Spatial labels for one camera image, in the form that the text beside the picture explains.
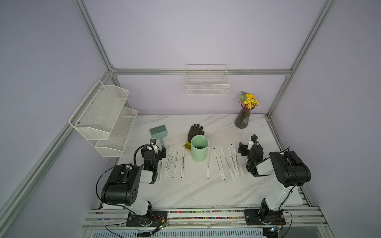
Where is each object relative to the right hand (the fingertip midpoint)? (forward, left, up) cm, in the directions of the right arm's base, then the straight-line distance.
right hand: (247, 145), depth 99 cm
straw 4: (-12, +13, -2) cm, 18 cm away
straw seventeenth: (-15, +59, -2) cm, 61 cm away
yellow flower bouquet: (+20, 0, +22) cm, 30 cm away
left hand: (-3, +63, +4) cm, 63 cm away
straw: (-12, +28, -2) cm, 30 cm away
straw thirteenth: (-11, +44, -1) cm, 45 cm away
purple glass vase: (+18, +1, +8) cm, 20 cm away
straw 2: (-13, +21, -2) cm, 25 cm away
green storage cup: (-9, +33, +13) cm, 37 cm away
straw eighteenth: (-9, +52, -2) cm, 53 cm away
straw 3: (-12, +19, -2) cm, 23 cm away
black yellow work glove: (+14, +36, 0) cm, 39 cm away
